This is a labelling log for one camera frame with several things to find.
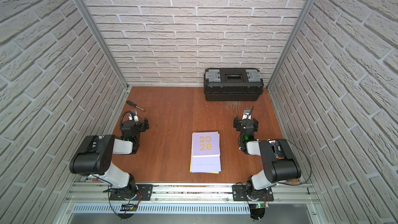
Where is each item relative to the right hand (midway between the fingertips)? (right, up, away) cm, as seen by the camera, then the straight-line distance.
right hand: (247, 117), depth 93 cm
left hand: (-68, +1, 0) cm, 68 cm away
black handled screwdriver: (-77, +7, +14) cm, 78 cm away
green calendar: (-34, -25, -11) cm, 44 cm away
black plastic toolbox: (-9, +21, +4) cm, 23 cm away
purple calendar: (-26, -17, -14) cm, 34 cm away
